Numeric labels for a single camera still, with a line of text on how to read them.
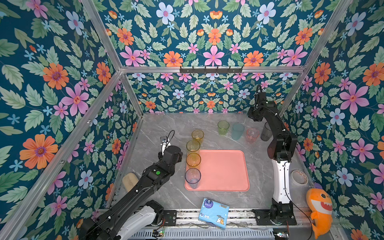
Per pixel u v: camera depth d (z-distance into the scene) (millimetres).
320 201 709
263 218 732
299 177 863
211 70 933
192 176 774
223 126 1055
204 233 703
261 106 760
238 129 975
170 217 736
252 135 1022
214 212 704
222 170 930
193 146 953
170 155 566
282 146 634
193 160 823
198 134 992
